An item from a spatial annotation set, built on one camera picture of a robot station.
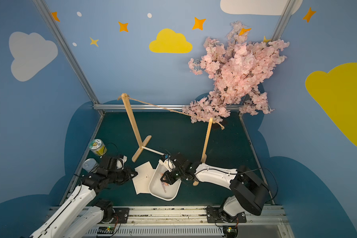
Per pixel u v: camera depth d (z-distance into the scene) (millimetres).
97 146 908
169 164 719
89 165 858
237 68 627
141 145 979
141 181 861
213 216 744
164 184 790
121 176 699
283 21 737
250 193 434
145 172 899
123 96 651
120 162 652
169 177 708
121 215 735
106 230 729
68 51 843
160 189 840
